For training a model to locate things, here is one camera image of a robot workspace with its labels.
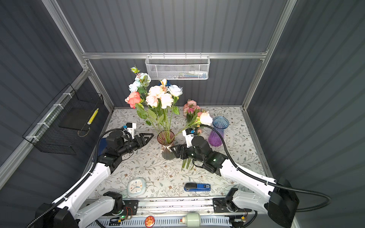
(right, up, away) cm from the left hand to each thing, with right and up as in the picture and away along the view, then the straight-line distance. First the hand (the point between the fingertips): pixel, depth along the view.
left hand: (151, 136), depth 77 cm
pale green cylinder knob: (+22, -37, -13) cm, 44 cm away
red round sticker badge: (+1, -41, -7) cm, 42 cm away
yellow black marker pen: (-33, +11, +1) cm, 34 cm away
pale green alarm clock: (-8, -28, +1) cm, 30 cm away
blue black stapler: (+25, -28, 0) cm, 37 cm away
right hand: (+14, -6, -3) cm, 15 cm away
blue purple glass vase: (+41, +7, +11) cm, 43 cm away
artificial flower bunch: (+24, +17, +32) cm, 43 cm away
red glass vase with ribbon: (+8, -2, +4) cm, 9 cm away
